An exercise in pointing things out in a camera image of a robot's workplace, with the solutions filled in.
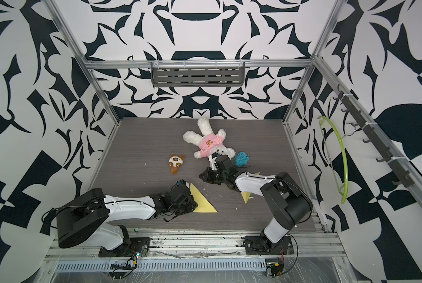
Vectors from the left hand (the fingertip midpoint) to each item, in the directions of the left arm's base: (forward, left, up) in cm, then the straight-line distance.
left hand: (200, 202), depth 85 cm
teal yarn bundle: (+23, -23, +1) cm, 32 cm away
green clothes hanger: (-4, -54, +20) cm, 58 cm away
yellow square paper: (+3, -23, -2) cm, 23 cm away
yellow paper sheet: (-1, -2, -1) cm, 2 cm away
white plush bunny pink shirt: (+31, -5, +7) cm, 32 cm away
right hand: (+12, 0, +6) cm, 14 cm away
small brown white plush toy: (+22, +13, +2) cm, 26 cm away
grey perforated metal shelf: (+58, 0, +32) cm, 66 cm away
